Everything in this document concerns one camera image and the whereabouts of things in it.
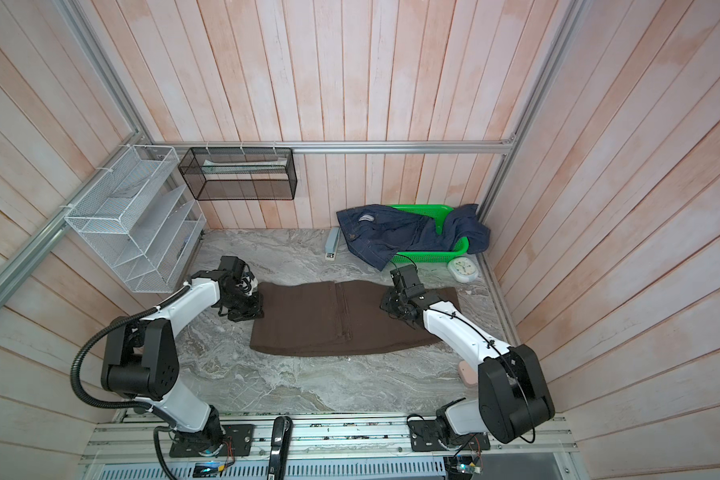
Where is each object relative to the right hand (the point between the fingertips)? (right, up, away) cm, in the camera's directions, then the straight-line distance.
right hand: (386, 299), depth 89 cm
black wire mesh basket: (-50, +43, +15) cm, 68 cm away
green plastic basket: (+24, +31, +29) cm, 49 cm away
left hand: (-38, -6, 0) cm, 38 cm away
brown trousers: (-25, -6, +1) cm, 25 cm away
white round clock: (+29, +9, +15) cm, 34 cm away
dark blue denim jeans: (-2, +22, +20) cm, 30 cm away
